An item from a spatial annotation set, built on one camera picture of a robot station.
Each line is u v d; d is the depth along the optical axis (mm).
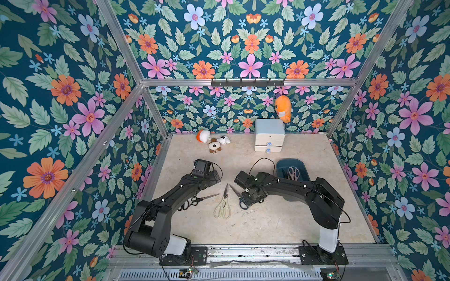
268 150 1077
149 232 427
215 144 1101
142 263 727
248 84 932
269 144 1041
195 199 906
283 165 1003
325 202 481
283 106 961
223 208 869
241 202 860
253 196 748
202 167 713
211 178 818
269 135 1012
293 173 983
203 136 1145
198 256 734
